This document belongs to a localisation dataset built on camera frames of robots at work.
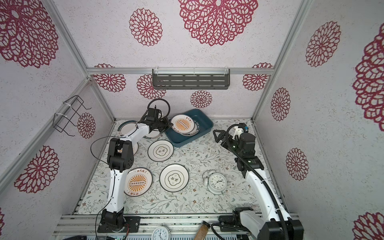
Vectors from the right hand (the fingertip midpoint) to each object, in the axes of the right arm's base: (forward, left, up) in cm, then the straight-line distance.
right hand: (218, 132), depth 76 cm
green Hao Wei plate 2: (+20, +42, -26) cm, 54 cm away
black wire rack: (+3, +77, +8) cm, 77 cm away
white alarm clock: (-17, 0, -24) cm, 29 cm away
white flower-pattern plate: (+5, +36, -26) cm, 44 cm away
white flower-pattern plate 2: (-13, +24, -28) cm, 39 cm away
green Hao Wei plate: (+22, +12, -25) cm, 36 cm away
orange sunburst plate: (+24, +22, -19) cm, 37 cm away
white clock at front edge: (-41, +27, -24) cm, 55 cm away
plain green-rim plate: (+26, +66, -26) cm, 76 cm away
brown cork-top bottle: (-40, +8, -24) cm, 47 cm away
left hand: (+21, +28, -18) cm, 39 cm away
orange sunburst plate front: (-16, +45, -27) cm, 55 cm away
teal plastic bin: (+12, +25, -22) cm, 35 cm away
